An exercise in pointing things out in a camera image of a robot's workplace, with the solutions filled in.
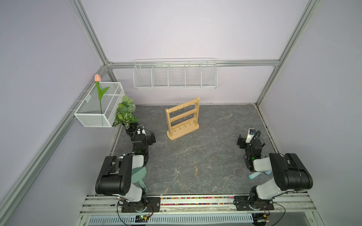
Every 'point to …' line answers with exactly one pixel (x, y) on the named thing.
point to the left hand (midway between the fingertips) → (145, 133)
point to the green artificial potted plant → (124, 116)
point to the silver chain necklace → (176, 173)
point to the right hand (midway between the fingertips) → (247, 134)
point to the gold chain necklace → (196, 169)
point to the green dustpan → (137, 174)
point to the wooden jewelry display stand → (184, 119)
